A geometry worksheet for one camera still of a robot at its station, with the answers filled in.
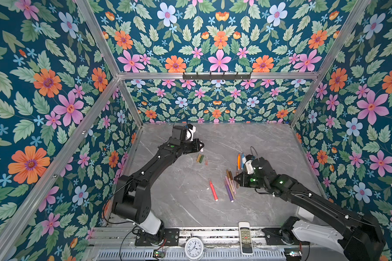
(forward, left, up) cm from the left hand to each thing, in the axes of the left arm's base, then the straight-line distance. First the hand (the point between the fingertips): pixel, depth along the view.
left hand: (205, 140), depth 83 cm
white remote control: (-40, -16, -19) cm, 48 cm away
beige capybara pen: (-13, -13, -19) cm, 27 cm away
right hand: (-18, -13, -7) cm, 24 cm away
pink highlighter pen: (-20, -3, -20) cm, 28 cm away
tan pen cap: (+3, +4, -21) cm, 22 cm away
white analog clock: (-45, +7, -17) cm, 48 cm away
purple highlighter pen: (-21, -12, -20) cm, 31 cm away
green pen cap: (+2, +3, -21) cm, 22 cm away
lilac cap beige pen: (-15, -12, -21) cm, 29 cm away
